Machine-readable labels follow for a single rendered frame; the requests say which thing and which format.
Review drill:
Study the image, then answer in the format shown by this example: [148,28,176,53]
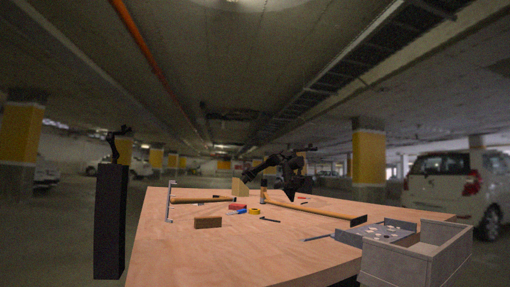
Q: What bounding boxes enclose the red flat block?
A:
[228,204,247,210]

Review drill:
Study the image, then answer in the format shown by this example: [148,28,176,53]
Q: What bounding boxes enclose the yellow tape roll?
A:
[248,208,260,215]

